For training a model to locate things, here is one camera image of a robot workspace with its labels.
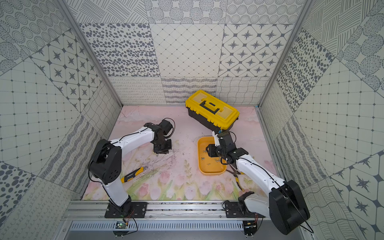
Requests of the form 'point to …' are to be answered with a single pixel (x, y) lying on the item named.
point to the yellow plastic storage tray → (207, 165)
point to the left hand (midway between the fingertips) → (169, 150)
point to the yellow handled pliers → (235, 174)
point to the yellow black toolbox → (211, 111)
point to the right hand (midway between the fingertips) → (210, 149)
